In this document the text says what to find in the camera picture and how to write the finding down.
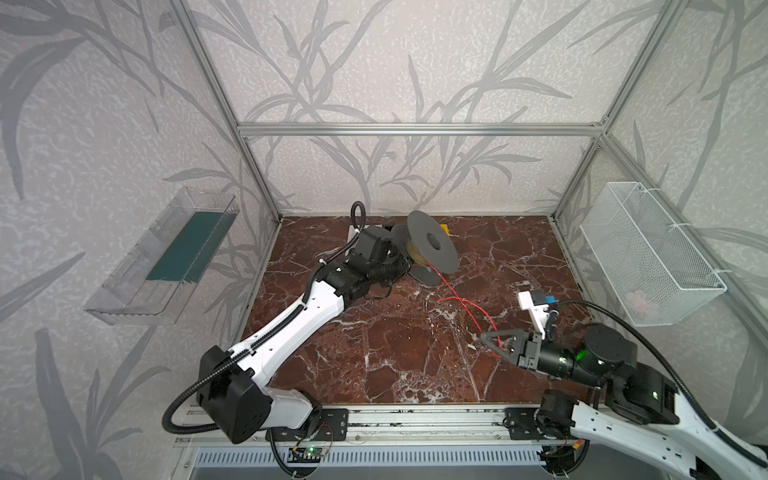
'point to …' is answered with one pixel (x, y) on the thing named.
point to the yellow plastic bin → (446, 229)
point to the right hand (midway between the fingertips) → (480, 333)
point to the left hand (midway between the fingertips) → (419, 250)
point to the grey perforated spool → (428, 250)
